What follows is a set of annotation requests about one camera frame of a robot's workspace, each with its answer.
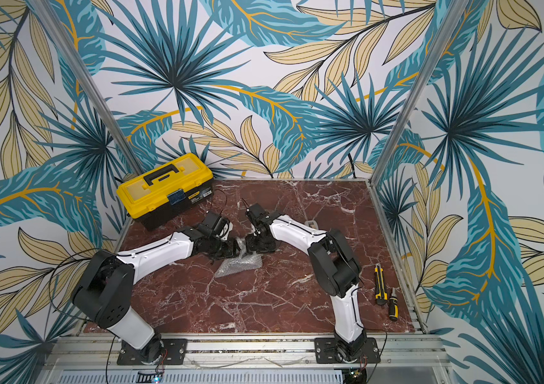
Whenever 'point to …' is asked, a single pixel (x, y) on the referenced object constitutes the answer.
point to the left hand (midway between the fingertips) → (237, 256)
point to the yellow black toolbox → (157, 196)
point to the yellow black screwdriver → (394, 309)
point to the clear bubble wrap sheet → (245, 262)
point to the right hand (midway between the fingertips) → (253, 250)
